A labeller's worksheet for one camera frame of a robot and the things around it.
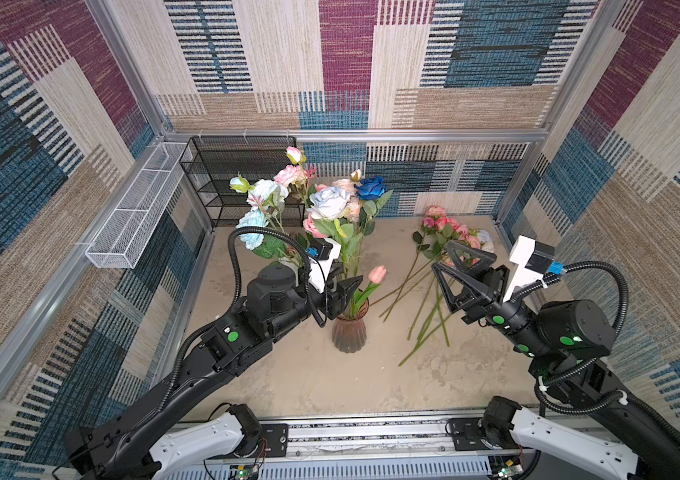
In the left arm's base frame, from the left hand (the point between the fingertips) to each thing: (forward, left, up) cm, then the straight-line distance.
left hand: (353, 268), depth 60 cm
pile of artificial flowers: (+41, -34, -33) cm, 62 cm away
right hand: (-6, -13, +10) cm, 17 cm away
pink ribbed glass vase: (+3, 0, -36) cm, 36 cm away
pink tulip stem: (+4, -6, -9) cm, 12 cm away
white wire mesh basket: (+27, +67, -20) cm, 75 cm away
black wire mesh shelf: (+51, +45, -10) cm, 69 cm away
